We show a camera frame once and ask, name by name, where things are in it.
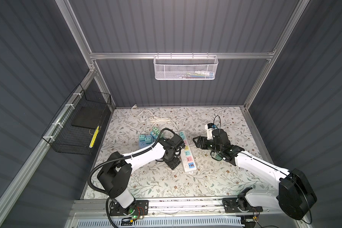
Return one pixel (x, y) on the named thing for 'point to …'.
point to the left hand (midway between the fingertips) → (172, 162)
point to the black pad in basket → (88, 117)
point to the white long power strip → (186, 156)
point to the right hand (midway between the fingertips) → (198, 140)
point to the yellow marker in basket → (94, 137)
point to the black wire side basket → (71, 130)
